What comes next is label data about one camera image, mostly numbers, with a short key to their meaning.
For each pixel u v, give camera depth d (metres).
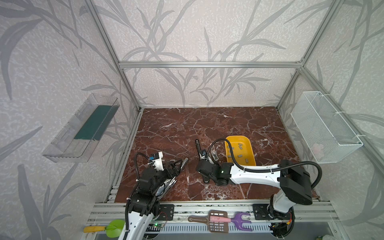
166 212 0.73
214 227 0.71
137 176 0.58
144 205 0.56
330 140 0.62
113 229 0.68
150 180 0.58
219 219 0.69
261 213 0.73
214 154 0.94
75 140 0.64
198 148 0.96
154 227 0.71
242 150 0.97
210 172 0.61
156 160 0.69
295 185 0.43
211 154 0.94
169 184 0.83
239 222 0.70
